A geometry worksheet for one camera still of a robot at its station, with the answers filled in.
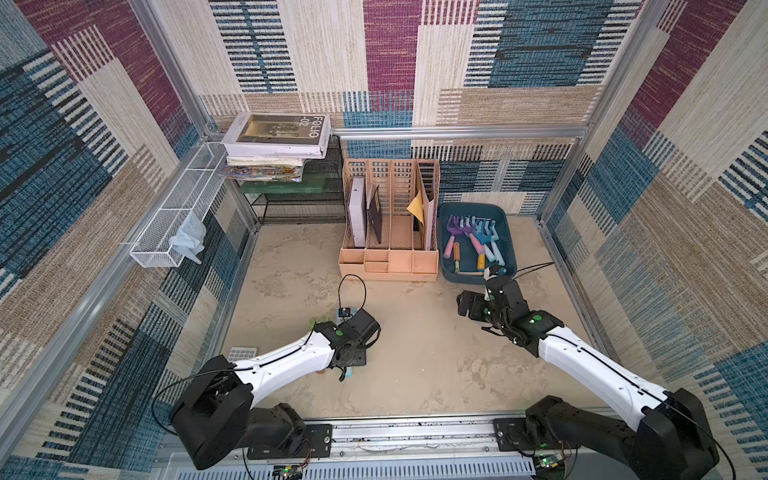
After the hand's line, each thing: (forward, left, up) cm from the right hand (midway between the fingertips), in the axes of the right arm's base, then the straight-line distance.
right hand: (470, 297), depth 85 cm
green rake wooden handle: (-15, +38, +16) cm, 44 cm away
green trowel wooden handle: (+23, -1, -10) cm, 25 cm away
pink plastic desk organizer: (+41, +22, -10) cm, 48 cm away
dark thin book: (+36, +27, -3) cm, 45 cm away
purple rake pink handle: (+39, -8, -12) cm, 41 cm away
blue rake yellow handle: (+35, -13, -11) cm, 39 cm away
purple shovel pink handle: (+38, -2, -12) cm, 40 cm away
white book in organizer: (+28, +32, +8) cm, 43 cm away
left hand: (-12, +33, -10) cm, 37 cm away
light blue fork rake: (+25, -15, -10) cm, 31 cm away
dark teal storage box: (+30, -9, -8) cm, 32 cm away
